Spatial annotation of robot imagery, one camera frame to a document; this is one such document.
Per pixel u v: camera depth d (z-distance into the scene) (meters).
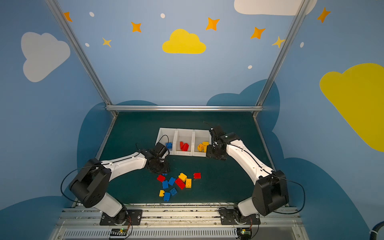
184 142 1.01
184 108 1.12
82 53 0.85
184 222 0.73
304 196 0.41
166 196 0.80
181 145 1.02
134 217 0.74
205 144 0.99
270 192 0.42
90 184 0.45
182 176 0.86
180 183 0.84
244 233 0.73
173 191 0.82
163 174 0.88
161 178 0.86
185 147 0.99
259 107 1.16
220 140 0.60
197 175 0.88
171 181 0.86
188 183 0.85
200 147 0.98
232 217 0.74
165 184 0.85
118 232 0.73
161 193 0.81
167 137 1.05
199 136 1.05
